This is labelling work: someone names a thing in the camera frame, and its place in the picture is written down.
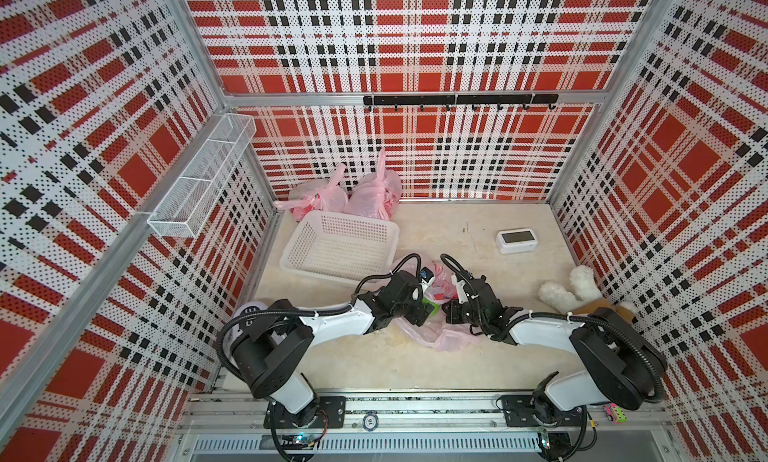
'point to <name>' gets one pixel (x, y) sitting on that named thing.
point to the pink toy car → (615, 413)
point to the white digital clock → (517, 240)
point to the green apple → (435, 306)
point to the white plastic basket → (340, 247)
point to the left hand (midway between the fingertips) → (425, 299)
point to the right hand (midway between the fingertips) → (445, 306)
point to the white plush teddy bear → (582, 288)
